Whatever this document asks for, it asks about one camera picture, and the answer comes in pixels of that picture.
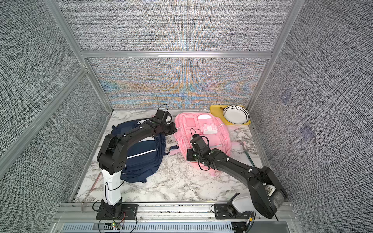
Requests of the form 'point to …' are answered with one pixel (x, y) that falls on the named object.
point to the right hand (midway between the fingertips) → (187, 150)
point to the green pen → (248, 155)
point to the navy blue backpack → (143, 156)
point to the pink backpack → (209, 127)
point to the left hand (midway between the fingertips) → (180, 128)
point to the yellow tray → (218, 110)
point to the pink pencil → (93, 186)
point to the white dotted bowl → (236, 114)
